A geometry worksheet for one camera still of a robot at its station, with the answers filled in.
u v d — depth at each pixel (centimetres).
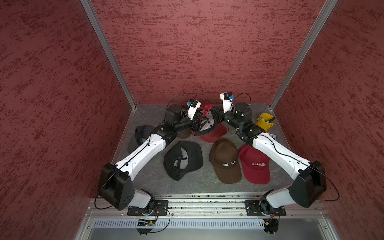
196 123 66
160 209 73
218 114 66
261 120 100
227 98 63
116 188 40
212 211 74
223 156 83
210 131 87
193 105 63
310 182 41
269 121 100
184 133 94
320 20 75
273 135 102
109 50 87
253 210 73
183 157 89
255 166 83
